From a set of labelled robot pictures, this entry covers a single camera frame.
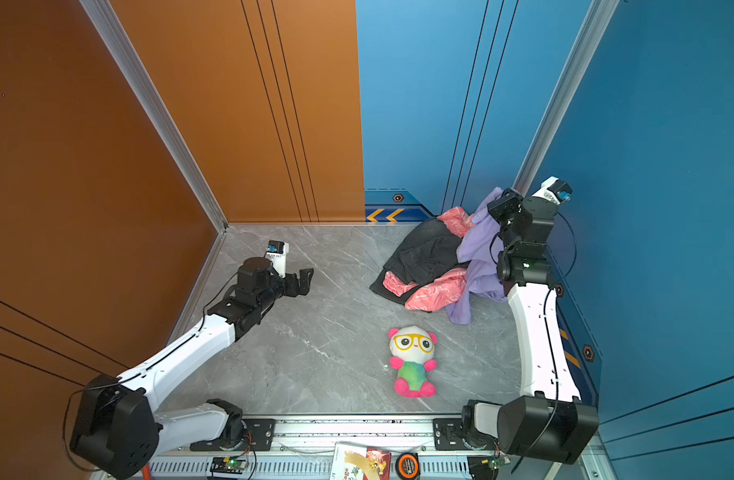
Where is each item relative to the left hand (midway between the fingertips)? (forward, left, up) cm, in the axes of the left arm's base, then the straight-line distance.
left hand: (300, 265), depth 84 cm
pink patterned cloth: (-3, -40, -8) cm, 41 cm away
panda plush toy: (-19, -32, -12) cm, 39 cm away
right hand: (+6, -50, +24) cm, 56 cm away
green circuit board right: (-43, -51, -18) cm, 69 cm away
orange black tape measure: (-44, -29, -16) cm, 55 cm away
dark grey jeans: (+16, -40, -12) cm, 45 cm away
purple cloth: (-2, -48, +10) cm, 49 cm away
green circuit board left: (-44, +13, -21) cm, 51 cm away
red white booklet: (-44, -18, -15) cm, 50 cm away
